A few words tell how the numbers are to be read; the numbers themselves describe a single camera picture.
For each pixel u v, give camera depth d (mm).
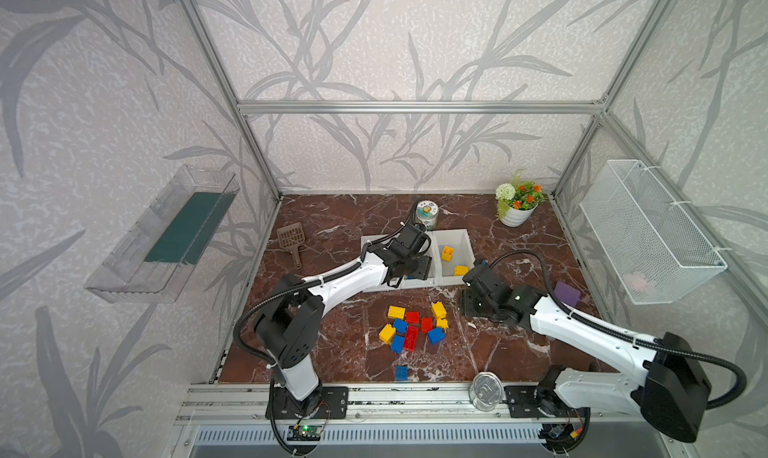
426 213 1046
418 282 789
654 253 610
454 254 1008
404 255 676
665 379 392
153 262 630
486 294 620
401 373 773
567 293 935
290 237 1077
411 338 825
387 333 828
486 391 707
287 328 455
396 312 876
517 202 1019
